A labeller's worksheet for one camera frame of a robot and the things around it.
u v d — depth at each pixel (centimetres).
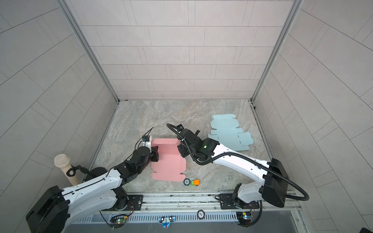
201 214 68
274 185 39
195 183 75
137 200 72
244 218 68
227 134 97
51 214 39
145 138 70
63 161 58
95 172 79
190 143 54
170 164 79
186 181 77
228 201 70
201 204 72
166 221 65
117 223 65
